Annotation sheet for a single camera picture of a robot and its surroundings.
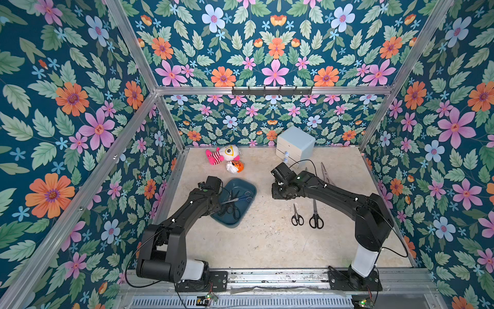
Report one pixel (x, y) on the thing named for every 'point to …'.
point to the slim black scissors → (296, 218)
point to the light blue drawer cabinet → (295, 147)
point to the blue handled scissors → (247, 196)
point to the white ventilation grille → (246, 302)
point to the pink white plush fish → (228, 152)
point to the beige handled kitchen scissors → (325, 175)
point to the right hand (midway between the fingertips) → (274, 192)
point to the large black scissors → (316, 219)
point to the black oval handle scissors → (230, 208)
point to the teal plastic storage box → (235, 188)
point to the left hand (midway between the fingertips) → (212, 207)
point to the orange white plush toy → (235, 166)
